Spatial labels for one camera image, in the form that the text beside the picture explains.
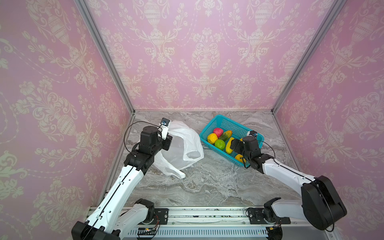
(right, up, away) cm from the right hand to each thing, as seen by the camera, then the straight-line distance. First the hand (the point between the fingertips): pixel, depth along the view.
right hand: (237, 143), depth 89 cm
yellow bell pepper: (0, -9, 0) cm, 9 cm away
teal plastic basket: (+4, +6, +13) cm, 15 cm away
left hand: (-39, +7, -14) cm, 42 cm away
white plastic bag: (-30, -1, -10) cm, 32 cm away
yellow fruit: (-15, +2, +8) cm, 17 cm away
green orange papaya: (-4, +4, +12) cm, 13 cm away
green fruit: (-10, -1, +5) cm, 11 cm away
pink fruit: (-10, +6, +11) cm, 16 cm away
